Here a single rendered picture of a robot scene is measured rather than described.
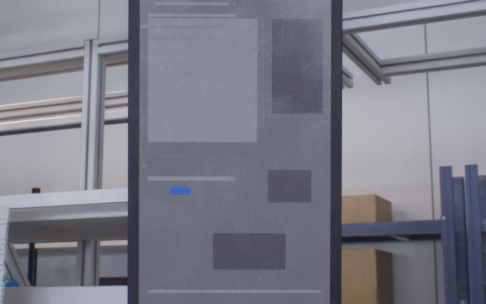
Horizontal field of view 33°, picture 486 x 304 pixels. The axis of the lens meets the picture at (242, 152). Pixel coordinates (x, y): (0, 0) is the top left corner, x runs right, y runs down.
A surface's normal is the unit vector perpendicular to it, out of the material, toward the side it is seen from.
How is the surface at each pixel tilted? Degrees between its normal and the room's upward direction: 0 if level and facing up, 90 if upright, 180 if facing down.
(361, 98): 90
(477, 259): 90
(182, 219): 101
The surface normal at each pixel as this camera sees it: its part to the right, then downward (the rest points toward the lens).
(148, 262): 0.02, 0.00
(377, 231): -0.40, -0.17
